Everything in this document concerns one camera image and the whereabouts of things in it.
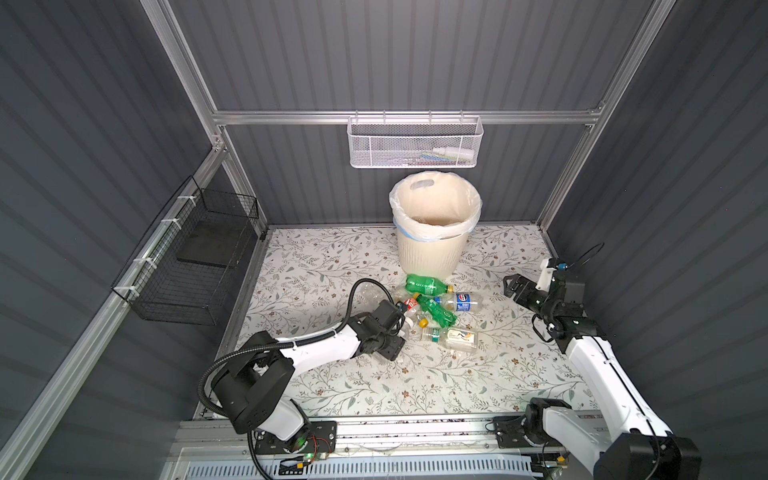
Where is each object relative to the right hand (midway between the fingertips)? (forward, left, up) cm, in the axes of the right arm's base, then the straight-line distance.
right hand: (521, 285), depth 82 cm
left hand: (-10, +36, -14) cm, 40 cm away
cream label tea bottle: (-11, +17, -12) cm, 23 cm away
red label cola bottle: (0, +30, -11) cm, 32 cm away
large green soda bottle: (+8, +25, -12) cm, 29 cm away
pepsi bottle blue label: (+2, +16, -13) cm, 21 cm away
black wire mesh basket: (-3, +87, +13) cm, 88 cm away
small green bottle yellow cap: (-1, +22, -12) cm, 26 cm away
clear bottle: (+5, +45, -13) cm, 47 cm away
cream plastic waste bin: (+32, +22, -1) cm, 39 cm away
